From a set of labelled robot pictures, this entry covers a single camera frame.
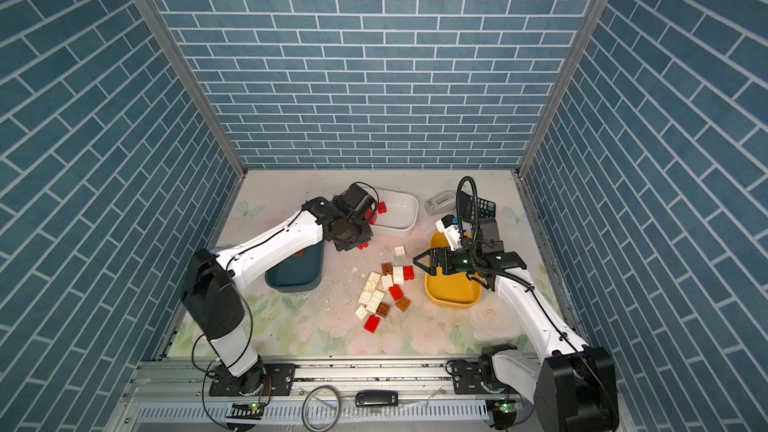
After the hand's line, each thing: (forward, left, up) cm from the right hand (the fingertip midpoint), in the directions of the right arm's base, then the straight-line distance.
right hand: (425, 256), depth 80 cm
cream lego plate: (-7, +14, -14) cm, 22 cm away
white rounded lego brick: (+1, +8, -14) cm, 16 cm away
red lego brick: (+1, +4, -14) cm, 15 cm away
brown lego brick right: (-8, +5, -14) cm, 17 cm away
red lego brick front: (-14, +14, -15) cm, 24 cm away
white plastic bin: (+26, +9, -14) cm, 31 cm away
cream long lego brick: (-2, +15, -14) cm, 21 cm away
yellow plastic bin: (-3, -9, -15) cm, 17 cm away
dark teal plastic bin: (-3, +36, -9) cm, 37 cm away
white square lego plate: (+9, +8, -14) cm, 19 cm away
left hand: (+5, +16, -1) cm, 17 cm away
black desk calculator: (+29, -22, -15) cm, 39 cm away
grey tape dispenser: (+29, -6, -12) cm, 32 cm away
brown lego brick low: (-10, +11, -16) cm, 22 cm away
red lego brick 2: (-4, +8, -15) cm, 18 cm away
